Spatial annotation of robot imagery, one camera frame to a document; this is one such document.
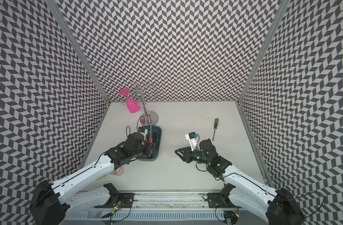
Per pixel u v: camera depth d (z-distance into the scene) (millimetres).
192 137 678
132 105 956
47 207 374
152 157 865
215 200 731
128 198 723
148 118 1071
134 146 615
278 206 391
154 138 946
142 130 718
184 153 671
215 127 1019
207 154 576
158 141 926
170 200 751
